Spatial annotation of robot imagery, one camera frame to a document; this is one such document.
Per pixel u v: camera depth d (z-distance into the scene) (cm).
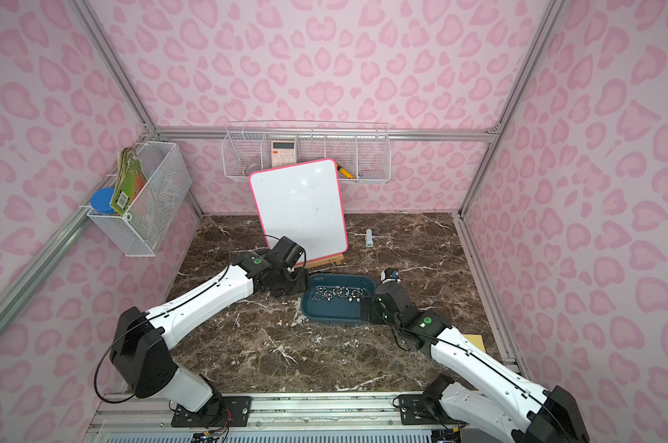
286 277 67
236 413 72
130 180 72
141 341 42
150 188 76
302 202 91
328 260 98
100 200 66
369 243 107
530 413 40
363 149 101
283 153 95
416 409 72
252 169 92
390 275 71
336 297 95
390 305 60
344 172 97
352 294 95
